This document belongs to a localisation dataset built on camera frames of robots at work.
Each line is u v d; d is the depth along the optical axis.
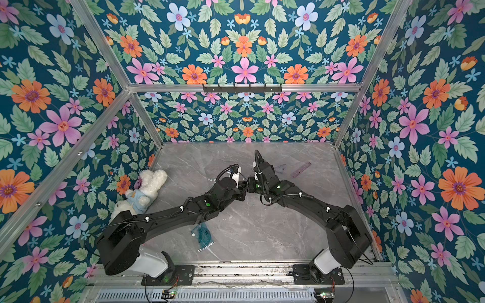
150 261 0.56
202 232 0.85
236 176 0.72
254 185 0.73
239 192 0.65
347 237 0.43
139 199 0.83
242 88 0.93
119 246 0.43
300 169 1.08
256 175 0.75
